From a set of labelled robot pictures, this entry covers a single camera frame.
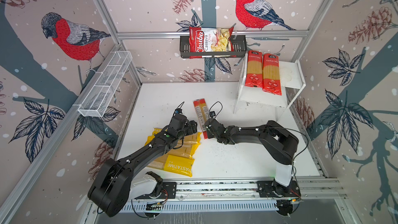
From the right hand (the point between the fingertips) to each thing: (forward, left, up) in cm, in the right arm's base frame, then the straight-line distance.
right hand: (209, 133), depth 94 cm
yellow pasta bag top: (-7, +11, +4) cm, 13 cm away
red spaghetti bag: (+18, -23, +35) cm, 46 cm away
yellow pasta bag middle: (-12, +12, +3) cm, 18 cm away
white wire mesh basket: (-2, +53, +34) cm, 63 cm away
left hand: (-1, +9, +12) cm, 15 cm away
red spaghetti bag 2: (+13, -31, +35) cm, 49 cm away
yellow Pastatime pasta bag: (-20, +14, +3) cm, 25 cm away
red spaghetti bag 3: (+16, +5, +3) cm, 17 cm away
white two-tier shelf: (+12, -42, +31) cm, 54 cm away
